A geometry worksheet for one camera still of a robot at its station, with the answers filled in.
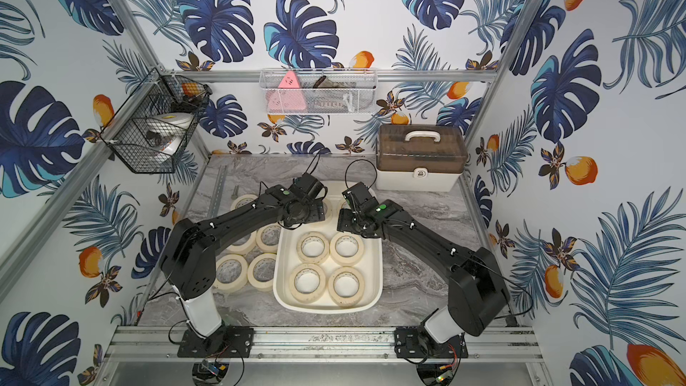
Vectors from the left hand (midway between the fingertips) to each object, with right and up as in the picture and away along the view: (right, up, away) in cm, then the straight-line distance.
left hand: (311, 211), depth 89 cm
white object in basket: (-41, +26, -9) cm, 49 cm away
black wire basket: (-51, +24, -13) cm, 58 cm away
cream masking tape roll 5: (+12, -13, +2) cm, 18 cm away
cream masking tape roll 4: (0, -12, +2) cm, 12 cm away
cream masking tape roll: (-29, +3, +14) cm, 32 cm away
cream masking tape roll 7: (-1, -22, -5) cm, 22 cm away
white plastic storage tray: (+4, -19, -3) cm, 19 cm away
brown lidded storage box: (+37, +18, +3) cm, 41 cm away
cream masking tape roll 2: (-16, -10, +6) cm, 20 cm away
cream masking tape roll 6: (+11, -23, -4) cm, 26 cm away
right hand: (+12, -3, -4) cm, 13 cm away
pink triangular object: (-8, +38, +1) cm, 39 cm away
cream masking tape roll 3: (-15, -23, -6) cm, 28 cm away
